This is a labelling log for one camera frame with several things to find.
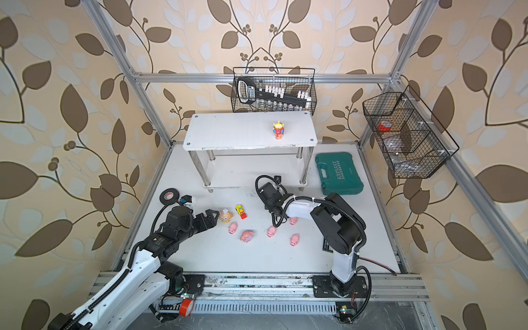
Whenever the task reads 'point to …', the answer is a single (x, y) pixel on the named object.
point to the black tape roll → (176, 195)
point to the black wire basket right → (410, 142)
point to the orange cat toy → (225, 216)
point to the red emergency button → (186, 306)
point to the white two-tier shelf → (234, 149)
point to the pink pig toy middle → (271, 232)
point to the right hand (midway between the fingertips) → (274, 199)
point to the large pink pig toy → (246, 236)
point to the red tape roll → (385, 126)
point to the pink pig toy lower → (294, 240)
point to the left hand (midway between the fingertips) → (208, 214)
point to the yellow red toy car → (240, 211)
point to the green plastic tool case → (338, 173)
